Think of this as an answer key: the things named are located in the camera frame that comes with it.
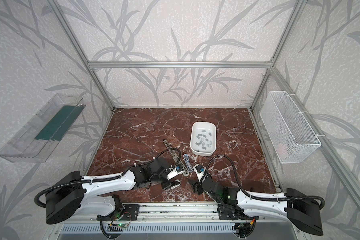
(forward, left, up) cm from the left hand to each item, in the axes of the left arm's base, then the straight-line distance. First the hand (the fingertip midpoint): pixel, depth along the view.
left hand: (179, 174), depth 81 cm
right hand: (+1, -7, +1) cm, 8 cm away
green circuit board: (-23, +26, -5) cm, 35 cm away
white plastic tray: (+33, -10, -4) cm, 35 cm away
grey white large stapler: (+11, +3, -5) cm, 12 cm away
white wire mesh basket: (+6, -47, +30) cm, 57 cm away
